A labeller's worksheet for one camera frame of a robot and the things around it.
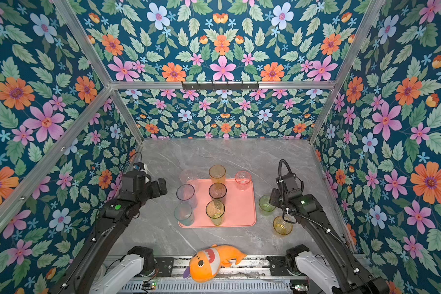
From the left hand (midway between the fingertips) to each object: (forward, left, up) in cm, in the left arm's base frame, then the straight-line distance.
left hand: (158, 182), depth 77 cm
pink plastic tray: (-7, -35, -19) cm, 41 cm away
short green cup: (-8, -48, -19) cm, 52 cm away
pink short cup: (+10, -38, -17) cm, 43 cm away
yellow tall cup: (+8, -25, -8) cm, 27 cm away
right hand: (-8, -52, -5) cm, 53 cm away
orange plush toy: (-31, -20, -10) cm, 38 cm away
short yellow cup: (-17, -54, -20) cm, 60 cm away
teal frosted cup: (-9, -8, -16) cm, 20 cm away
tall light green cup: (-9, -23, -13) cm, 28 cm away
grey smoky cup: (-5, -25, -3) cm, 26 cm away
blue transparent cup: (+2, -9, -15) cm, 18 cm away
